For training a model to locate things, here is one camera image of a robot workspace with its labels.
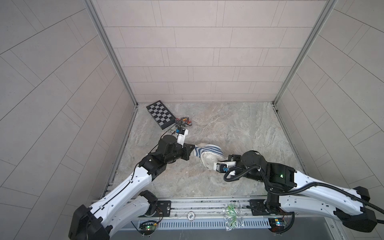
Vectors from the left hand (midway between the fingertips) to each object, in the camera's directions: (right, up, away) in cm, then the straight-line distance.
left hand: (197, 146), depth 74 cm
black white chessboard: (-25, +15, +31) cm, 43 cm away
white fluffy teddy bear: (+5, -4, -10) cm, 12 cm away
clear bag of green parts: (+17, -32, -5) cm, 37 cm away
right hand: (+9, -6, -9) cm, 14 cm away
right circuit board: (+37, -35, -6) cm, 51 cm away
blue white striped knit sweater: (+6, 0, -5) cm, 8 cm away
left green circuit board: (-22, -34, -9) cm, 41 cm away
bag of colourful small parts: (-10, +11, +27) cm, 31 cm away
